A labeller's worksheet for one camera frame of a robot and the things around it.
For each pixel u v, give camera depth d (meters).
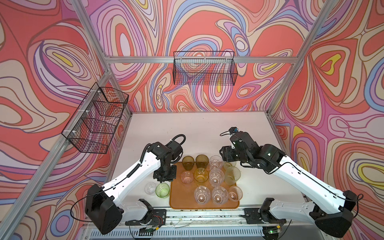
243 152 0.51
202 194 0.80
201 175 0.86
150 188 0.79
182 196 0.80
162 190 0.81
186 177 0.84
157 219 0.72
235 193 0.80
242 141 0.50
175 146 0.61
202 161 0.88
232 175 0.85
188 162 0.88
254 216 0.74
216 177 0.86
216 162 0.93
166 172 0.64
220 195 0.80
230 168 0.80
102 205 0.38
